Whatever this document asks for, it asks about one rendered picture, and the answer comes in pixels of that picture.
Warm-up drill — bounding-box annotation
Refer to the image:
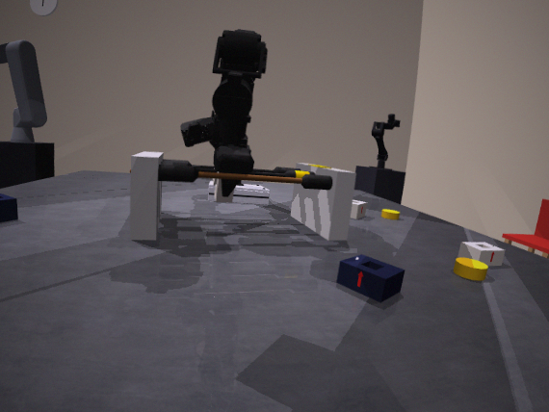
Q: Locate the yellow short cylinder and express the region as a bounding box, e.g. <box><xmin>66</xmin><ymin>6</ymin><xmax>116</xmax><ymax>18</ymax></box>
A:
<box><xmin>454</xmin><ymin>257</ymin><xmax>487</xmax><ymax>281</ymax></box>
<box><xmin>381</xmin><ymin>210</ymin><xmax>400</xmax><ymax>219</ymax></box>

